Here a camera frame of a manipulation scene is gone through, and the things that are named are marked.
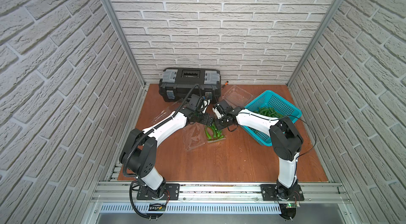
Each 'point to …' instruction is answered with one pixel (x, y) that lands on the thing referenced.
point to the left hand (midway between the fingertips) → (210, 116)
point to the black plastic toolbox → (176, 83)
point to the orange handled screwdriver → (225, 84)
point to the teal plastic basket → (278, 103)
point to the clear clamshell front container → (195, 135)
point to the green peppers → (268, 111)
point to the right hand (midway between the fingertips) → (219, 124)
